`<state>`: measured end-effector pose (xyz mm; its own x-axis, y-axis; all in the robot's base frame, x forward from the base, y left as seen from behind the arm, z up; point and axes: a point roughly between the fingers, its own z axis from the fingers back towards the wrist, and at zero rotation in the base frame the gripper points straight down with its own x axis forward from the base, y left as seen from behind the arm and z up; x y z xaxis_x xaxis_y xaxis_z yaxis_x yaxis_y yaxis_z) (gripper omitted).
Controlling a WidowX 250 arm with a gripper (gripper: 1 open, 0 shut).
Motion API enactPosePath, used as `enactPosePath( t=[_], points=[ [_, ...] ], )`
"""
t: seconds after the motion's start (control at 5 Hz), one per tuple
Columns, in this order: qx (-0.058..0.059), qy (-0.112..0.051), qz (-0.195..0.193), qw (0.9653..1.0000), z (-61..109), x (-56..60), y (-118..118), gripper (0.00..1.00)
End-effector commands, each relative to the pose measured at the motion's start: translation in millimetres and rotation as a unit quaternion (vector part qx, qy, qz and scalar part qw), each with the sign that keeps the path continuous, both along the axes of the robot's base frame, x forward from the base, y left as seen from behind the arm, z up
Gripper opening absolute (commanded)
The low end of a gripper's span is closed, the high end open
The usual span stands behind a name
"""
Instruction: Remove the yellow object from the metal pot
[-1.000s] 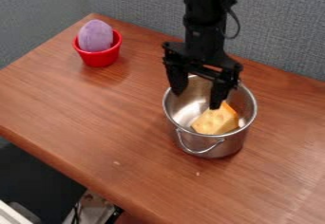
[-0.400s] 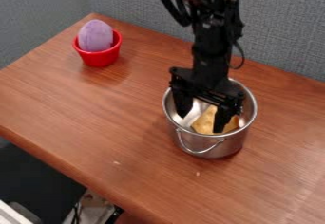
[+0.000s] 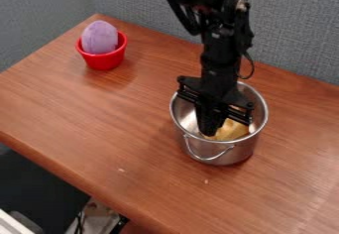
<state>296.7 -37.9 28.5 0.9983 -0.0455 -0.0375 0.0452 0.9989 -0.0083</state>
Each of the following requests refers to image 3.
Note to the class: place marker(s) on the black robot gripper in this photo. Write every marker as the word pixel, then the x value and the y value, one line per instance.
pixel 215 95

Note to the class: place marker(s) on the yellow cheese wedge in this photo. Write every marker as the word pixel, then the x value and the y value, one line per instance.
pixel 229 131

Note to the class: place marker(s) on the metal pot with handle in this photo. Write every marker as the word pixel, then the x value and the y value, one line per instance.
pixel 211 152

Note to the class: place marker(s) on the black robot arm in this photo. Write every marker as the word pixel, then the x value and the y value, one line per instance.
pixel 220 21

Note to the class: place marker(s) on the red cup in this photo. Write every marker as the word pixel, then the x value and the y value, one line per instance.
pixel 104 61

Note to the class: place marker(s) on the purple plush egg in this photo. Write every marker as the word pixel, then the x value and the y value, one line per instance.
pixel 99 38

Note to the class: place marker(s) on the grey equipment under table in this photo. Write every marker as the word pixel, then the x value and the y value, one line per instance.
pixel 97 219

